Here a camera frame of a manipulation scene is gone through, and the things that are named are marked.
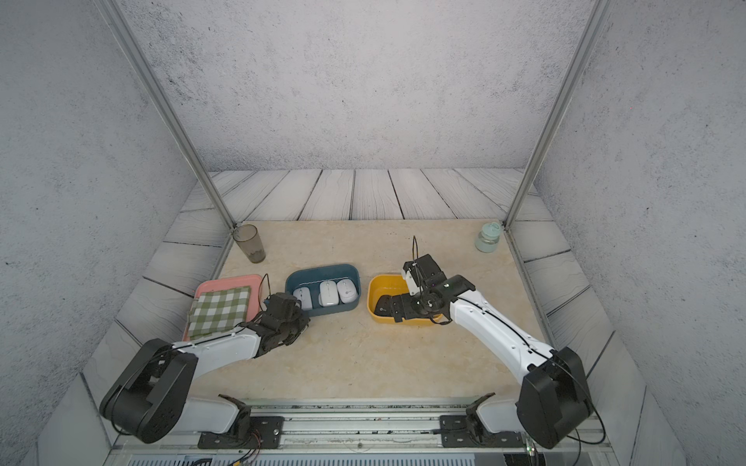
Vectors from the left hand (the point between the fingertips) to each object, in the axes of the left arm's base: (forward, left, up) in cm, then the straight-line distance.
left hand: (315, 317), depth 92 cm
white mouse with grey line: (+9, -9, +1) cm, 13 cm away
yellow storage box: (+12, -21, -1) cm, 24 cm away
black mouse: (+3, -23, 0) cm, 24 cm away
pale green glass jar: (+28, -60, +3) cm, 66 cm away
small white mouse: (+9, +5, -1) cm, 11 cm away
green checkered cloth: (+4, +32, -1) cm, 32 cm away
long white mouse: (+7, -3, +1) cm, 8 cm away
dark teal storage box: (+16, +6, -1) cm, 17 cm away
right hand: (-4, -28, +11) cm, 30 cm away
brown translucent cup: (+25, +24, +11) cm, 36 cm away
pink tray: (+16, +24, -4) cm, 30 cm away
